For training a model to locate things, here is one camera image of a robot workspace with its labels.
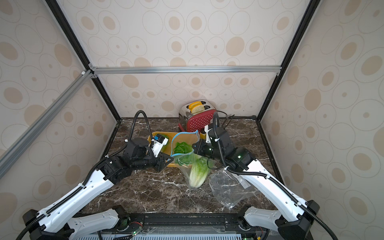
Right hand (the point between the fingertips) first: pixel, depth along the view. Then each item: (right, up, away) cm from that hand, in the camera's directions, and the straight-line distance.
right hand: (195, 143), depth 68 cm
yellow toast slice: (-1, +24, +32) cm, 40 cm away
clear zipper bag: (+20, -27, +17) cm, 38 cm away
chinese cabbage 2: (-6, -4, +3) cm, 8 cm away
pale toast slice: (+1, +21, +31) cm, 38 cm away
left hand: (-9, -7, -1) cm, 12 cm away
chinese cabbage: (+2, -16, +13) cm, 21 cm away
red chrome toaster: (-1, +16, +28) cm, 32 cm away
